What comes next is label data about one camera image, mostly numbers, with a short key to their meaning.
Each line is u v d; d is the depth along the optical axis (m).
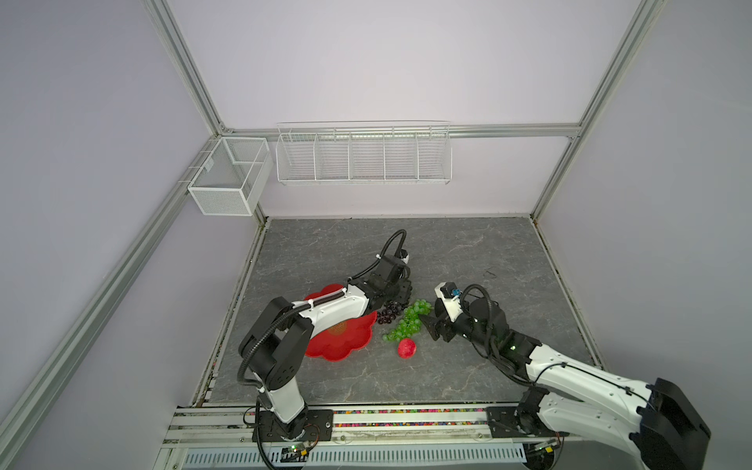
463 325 0.69
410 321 0.89
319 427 0.74
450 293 0.67
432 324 0.69
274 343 0.48
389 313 0.91
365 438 0.72
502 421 0.74
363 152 0.99
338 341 0.89
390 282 0.71
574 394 0.51
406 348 0.82
